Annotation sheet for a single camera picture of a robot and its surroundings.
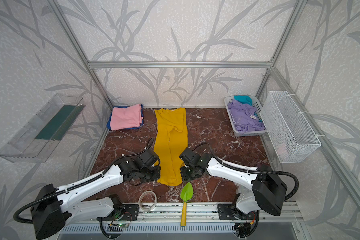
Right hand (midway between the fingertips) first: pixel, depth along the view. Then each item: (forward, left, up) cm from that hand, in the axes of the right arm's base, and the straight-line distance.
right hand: (182, 173), depth 79 cm
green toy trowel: (-9, -2, -5) cm, 11 cm away
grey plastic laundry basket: (+46, -56, -3) cm, 73 cm away
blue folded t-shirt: (+37, +54, -4) cm, 66 cm away
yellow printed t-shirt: (+24, +9, -6) cm, 26 cm away
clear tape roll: (-12, +22, -5) cm, 26 cm away
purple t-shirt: (+42, -44, -4) cm, 61 cm away
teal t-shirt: (+56, -45, +1) cm, 72 cm away
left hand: (-1, +10, +1) cm, 10 cm away
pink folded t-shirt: (+44, +42, -5) cm, 61 cm away
